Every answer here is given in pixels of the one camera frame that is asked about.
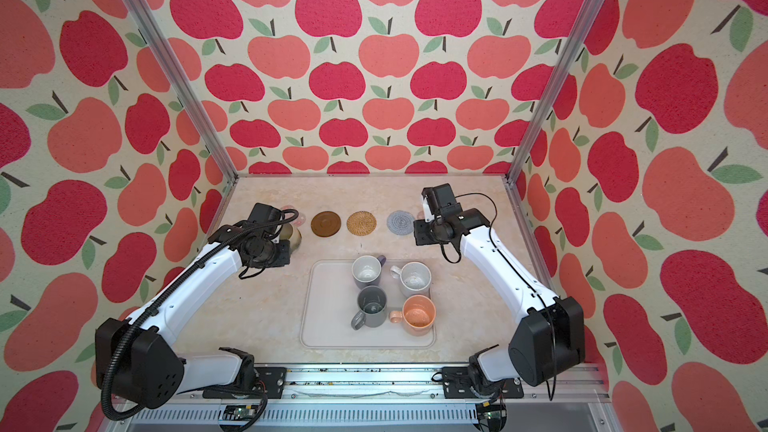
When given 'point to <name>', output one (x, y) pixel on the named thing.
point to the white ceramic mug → (414, 278)
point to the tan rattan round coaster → (361, 223)
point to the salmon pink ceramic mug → (417, 315)
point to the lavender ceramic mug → (366, 270)
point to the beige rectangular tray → (328, 302)
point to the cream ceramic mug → (293, 234)
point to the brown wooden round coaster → (325, 223)
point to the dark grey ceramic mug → (372, 302)
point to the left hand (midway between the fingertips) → (289, 257)
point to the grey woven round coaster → (400, 222)
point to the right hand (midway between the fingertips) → (430, 230)
